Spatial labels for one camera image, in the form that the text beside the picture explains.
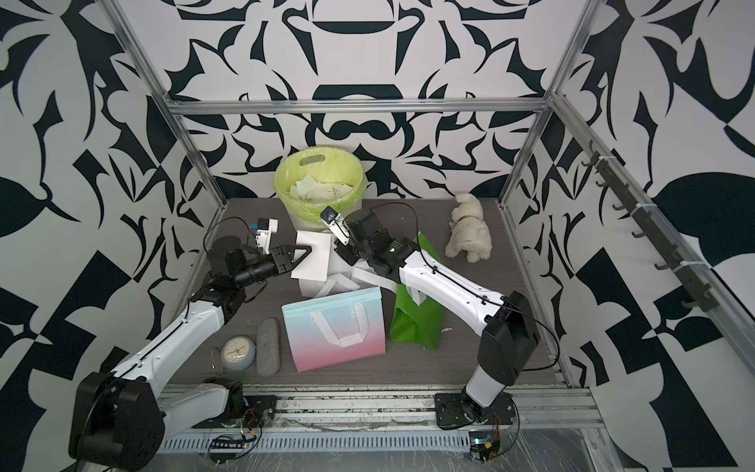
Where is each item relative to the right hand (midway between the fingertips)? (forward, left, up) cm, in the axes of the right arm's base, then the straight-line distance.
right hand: (341, 229), depth 79 cm
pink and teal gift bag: (-23, +1, -10) cm, 25 cm away
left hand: (-5, +8, 0) cm, 10 cm away
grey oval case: (-23, +21, -22) cm, 38 cm away
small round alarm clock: (-25, +28, -21) cm, 43 cm away
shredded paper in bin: (+23, +13, -7) cm, 27 cm away
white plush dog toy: (+11, -40, -16) cm, 44 cm away
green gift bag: (-23, -18, -7) cm, 30 cm away
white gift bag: (-9, +5, -6) cm, 12 cm away
